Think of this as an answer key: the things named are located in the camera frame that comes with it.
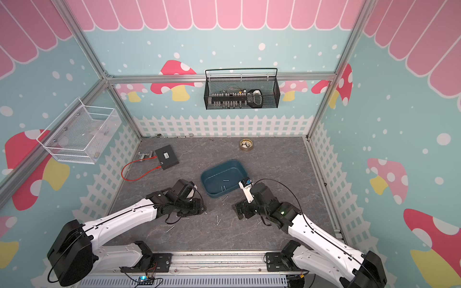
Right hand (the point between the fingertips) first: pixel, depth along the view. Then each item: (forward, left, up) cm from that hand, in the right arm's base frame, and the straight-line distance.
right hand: (241, 201), depth 77 cm
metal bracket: (+36, +60, -11) cm, 70 cm away
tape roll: (+45, -4, -13) cm, 47 cm away
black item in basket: (+46, -8, +21) cm, 51 cm away
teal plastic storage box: (+18, +15, -14) cm, 27 cm away
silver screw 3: (+14, +9, -13) cm, 21 cm away
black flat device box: (+34, +44, -12) cm, 57 cm away
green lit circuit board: (-26, +41, -16) cm, 51 cm away
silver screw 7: (-7, +33, -13) cm, 36 cm away
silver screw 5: (-4, +11, -14) cm, 18 cm away
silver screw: (+19, +8, -13) cm, 24 cm away
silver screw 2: (+8, +8, -13) cm, 17 cm away
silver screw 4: (-2, +12, -15) cm, 19 cm away
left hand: (-2, +18, -7) cm, 20 cm away
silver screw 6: (-4, -9, -14) cm, 17 cm away
